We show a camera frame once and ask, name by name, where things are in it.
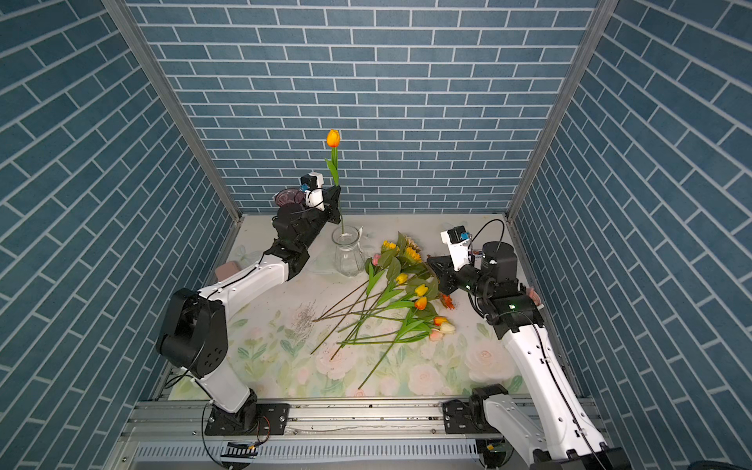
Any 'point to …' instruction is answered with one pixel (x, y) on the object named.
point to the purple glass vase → (289, 196)
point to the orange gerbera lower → (447, 301)
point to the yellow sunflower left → (388, 248)
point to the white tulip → (447, 328)
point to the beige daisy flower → (413, 244)
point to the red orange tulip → (440, 321)
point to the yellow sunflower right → (412, 256)
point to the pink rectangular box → (226, 269)
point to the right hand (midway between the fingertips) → (434, 261)
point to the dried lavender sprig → (303, 322)
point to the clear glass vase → (349, 258)
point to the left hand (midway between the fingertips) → (346, 187)
